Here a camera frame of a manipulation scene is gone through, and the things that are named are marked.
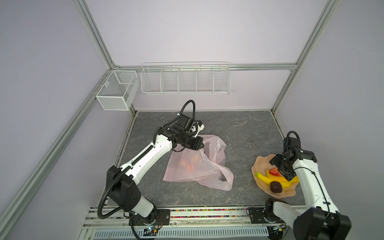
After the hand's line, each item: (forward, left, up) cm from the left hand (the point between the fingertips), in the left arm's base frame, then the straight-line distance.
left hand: (203, 148), depth 75 cm
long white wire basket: (+48, +8, +9) cm, 50 cm away
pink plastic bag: (-8, 0, -2) cm, 9 cm away
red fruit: (-1, +9, -18) cm, 21 cm away
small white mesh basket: (+43, +53, +5) cm, 68 cm away
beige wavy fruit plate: (-4, -35, -19) cm, 40 cm away
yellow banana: (-12, -34, -17) cm, 40 cm away
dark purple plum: (-17, -37, -14) cm, 43 cm away
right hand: (-10, -40, -10) cm, 42 cm away
